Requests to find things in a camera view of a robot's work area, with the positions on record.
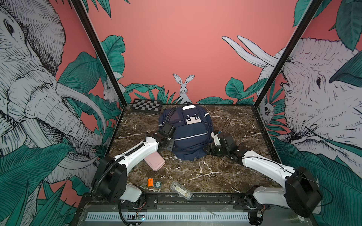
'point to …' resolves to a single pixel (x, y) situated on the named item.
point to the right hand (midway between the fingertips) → (204, 147)
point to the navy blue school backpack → (193, 134)
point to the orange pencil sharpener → (150, 182)
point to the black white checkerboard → (146, 105)
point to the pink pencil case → (155, 161)
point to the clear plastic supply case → (182, 190)
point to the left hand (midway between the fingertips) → (169, 141)
